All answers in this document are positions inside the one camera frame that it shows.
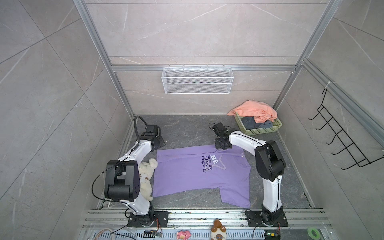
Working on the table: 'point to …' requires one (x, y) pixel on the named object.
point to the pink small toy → (183, 235)
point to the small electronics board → (149, 234)
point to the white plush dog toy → (146, 170)
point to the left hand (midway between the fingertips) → (158, 139)
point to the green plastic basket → (276, 125)
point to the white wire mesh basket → (197, 80)
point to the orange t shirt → (261, 111)
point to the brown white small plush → (218, 231)
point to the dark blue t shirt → (249, 122)
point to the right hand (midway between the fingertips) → (221, 144)
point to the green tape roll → (314, 233)
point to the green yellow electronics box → (272, 234)
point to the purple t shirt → (191, 169)
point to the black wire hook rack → (359, 160)
